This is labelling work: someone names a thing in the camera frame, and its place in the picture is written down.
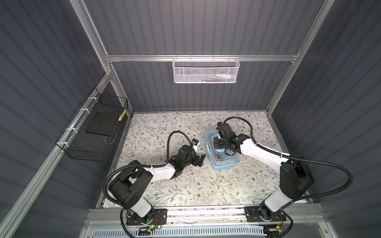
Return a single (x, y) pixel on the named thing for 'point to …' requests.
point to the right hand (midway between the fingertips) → (217, 142)
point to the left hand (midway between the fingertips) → (199, 152)
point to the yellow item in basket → (122, 115)
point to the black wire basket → (90, 134)
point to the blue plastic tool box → (219, 159)
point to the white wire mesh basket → (206, 70)
